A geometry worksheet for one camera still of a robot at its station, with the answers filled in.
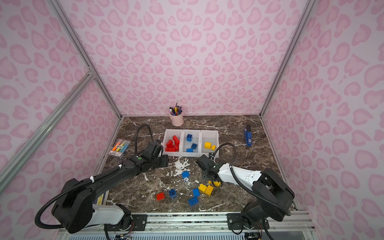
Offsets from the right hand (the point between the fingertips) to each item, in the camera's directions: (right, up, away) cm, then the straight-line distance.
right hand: (207, 174), depth 87 cm
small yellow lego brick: (+5, +14, +13) cm, 20 cm away
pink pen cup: (-21, +36, +20) cm, 46 cm away
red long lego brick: (-19, +19, +10) cm, 29 cm away
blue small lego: (-7, -9, -3) cm, 11 cm away
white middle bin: (-13, +16, +15) cm, 25 cm away
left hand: (-24, +10, 0) cm, 26 cm away
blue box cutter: (+29, +22, +17) cm, 40 cm away
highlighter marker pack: (-58, +14, +14) cm, 61 cm away
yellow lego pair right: (+5, -3, -5) cm, 8 cm away
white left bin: (-26, +22, +17) cm, 38 cm away
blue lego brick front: (-19, -8, -7) cm, 22 cm away
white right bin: (+4, +21, +20) cm, 29 cm away
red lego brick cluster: (-24, +15, +12) cm, 31 cm away
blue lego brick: (-12, +20, +16) cm, 28 cm away
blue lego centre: (-13, -1, +3) cm, 13 cm away
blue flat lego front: (-8, -12, -7) cm, 16 cm away
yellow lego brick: (+1, +15, +12) cm, 20 cm away
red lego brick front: (-27, -11, -4) cm, 29 cm away
